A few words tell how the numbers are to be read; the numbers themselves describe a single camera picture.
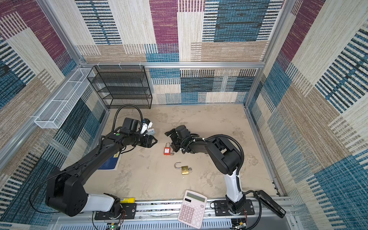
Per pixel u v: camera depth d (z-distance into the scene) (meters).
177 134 0.78
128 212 0.73
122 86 1.09
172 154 0.94
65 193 0.41
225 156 0.53
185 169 0.86
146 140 0.73
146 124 0.76
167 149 0.94
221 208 0.73
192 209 0.73
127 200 0.75
